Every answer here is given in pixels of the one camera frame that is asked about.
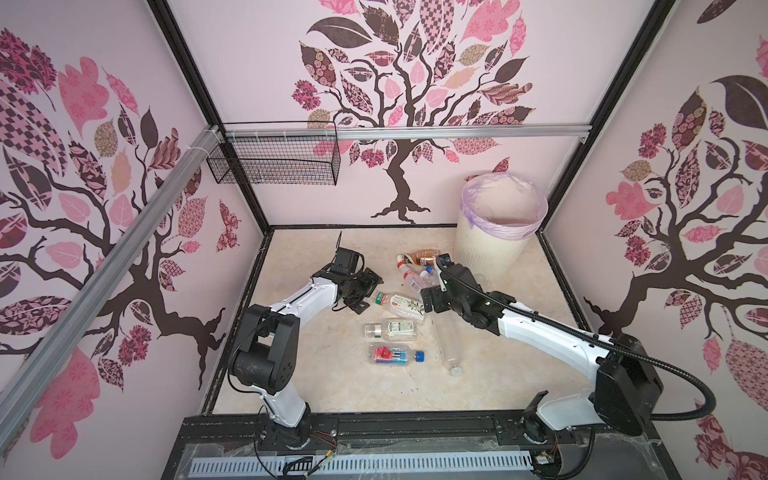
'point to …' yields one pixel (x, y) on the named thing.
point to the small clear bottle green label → (392, 330)
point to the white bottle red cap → (412, 277)
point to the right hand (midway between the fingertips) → (435, 284)
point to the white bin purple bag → (499, 213)
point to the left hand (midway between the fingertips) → (380, 292)
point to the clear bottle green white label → (401, 305)
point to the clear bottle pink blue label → (394, 354)
